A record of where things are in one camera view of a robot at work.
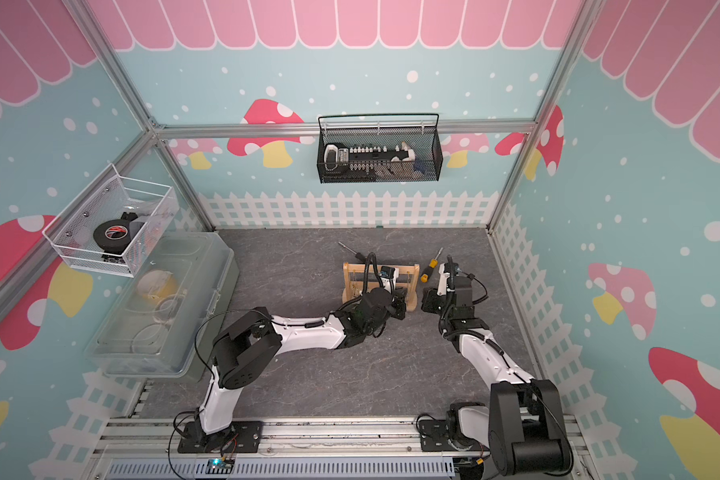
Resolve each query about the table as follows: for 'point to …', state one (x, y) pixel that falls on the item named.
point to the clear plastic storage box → (162, 323)
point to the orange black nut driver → (358, 255)
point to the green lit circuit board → (219, 466)
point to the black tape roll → (113, 235)
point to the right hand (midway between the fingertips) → (426, 288)
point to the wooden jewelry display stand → (353, 282)
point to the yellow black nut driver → (432, 265)
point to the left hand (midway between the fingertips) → (407, 294)
